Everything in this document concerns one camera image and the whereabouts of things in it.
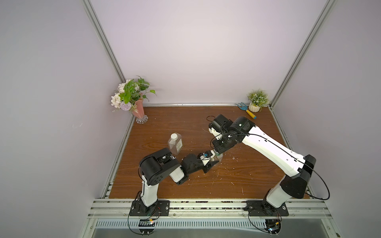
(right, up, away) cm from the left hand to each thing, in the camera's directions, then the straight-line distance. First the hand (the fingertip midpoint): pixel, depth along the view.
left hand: (217, 159), depth 83 cm
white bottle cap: (-25, +13, 0) cm, 29 cm away
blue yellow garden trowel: (+27, +33, +37) cm, 56 cm away
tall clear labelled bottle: (0, +3, -5) cm, 6 cm away
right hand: (-2, +10, -10) cm, 14 cm away
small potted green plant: (+34, +38, +23) cm, 56 cm away
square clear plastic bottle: (-25, +8, +4) cm, 27 cm away
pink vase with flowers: (-51, +36, 0) cm, 62 cm away
